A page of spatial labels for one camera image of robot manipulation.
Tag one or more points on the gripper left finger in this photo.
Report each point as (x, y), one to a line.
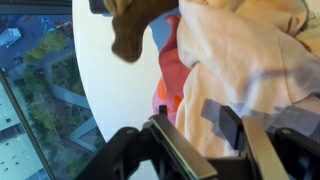
(180, 150)

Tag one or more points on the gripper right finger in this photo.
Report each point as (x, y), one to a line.
(266, 156)

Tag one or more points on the pink cloth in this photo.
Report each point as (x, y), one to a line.
(170, 80)

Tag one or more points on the peach cloth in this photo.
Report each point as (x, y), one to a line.
(240, 66)

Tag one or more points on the brown cloth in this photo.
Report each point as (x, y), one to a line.
(133, 33)

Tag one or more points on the black rectangular block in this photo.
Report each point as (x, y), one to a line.
(96, 6)

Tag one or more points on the dark window frame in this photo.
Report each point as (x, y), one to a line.
(26, 123)

